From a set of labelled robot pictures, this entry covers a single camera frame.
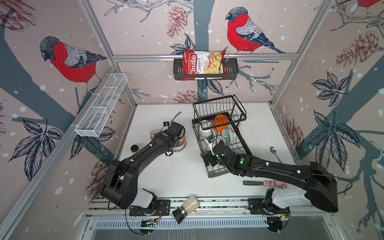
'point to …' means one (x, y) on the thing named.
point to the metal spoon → (273, 150)
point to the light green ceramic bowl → (228, 136)
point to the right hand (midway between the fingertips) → (205, 153)
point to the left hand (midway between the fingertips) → (170, 141)
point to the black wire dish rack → (207, 109)
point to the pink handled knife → (271, 183)
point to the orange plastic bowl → (220, 122)
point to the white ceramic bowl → (205, 127)
